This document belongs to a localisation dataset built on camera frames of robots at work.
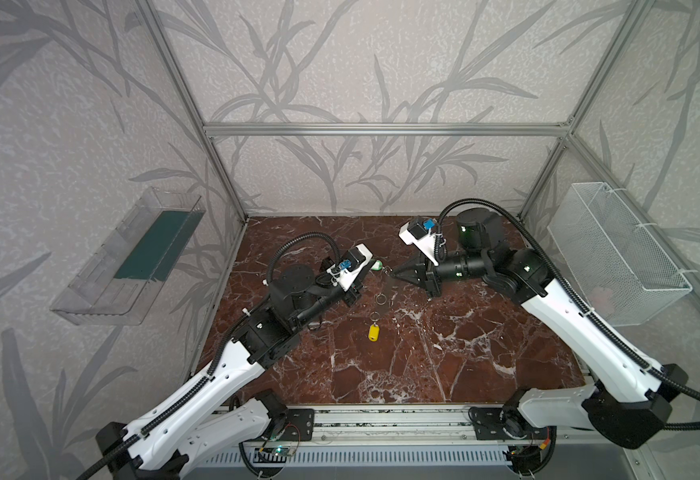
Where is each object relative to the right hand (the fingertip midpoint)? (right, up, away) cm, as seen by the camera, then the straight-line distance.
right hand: (394, 263), depth 61 cm
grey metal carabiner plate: (-1, -7, +2) cm, 7 cm away
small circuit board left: (-26, -46, +9) cm, 53 cm away
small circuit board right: (+33, -49, +11) cm, 60 cm away
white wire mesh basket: (+47, -2, 0) cm, 47 cm away
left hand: (-5, +3, 0) cm, 6 cm away
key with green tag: (-4, -1, +1) cm, 4 cm away
